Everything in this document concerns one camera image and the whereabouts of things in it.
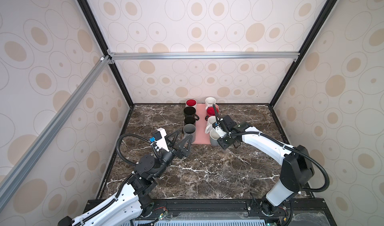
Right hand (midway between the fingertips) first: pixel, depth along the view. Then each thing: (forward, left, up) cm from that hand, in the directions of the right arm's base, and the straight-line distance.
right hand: (223, 141), depth 87 cm
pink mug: (+35, +5, -1) cm, 35 cm away
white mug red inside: (+34, +19, -1) cm, 39 cm away
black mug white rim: (+19, +19, -2) cm, 27 cm away
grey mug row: (+10, +20, -2) cm, 23 cm away
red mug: (+22, +6, +1) cm, 23 cm away
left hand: (-12, +19, +25) cm, 33 cm away
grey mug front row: (+1, +5, +4) cm, 7 cm away
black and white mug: (+28, +20, -4) cm, 35 cm away
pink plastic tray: (+9, +12, -11) cm, 18 cm away
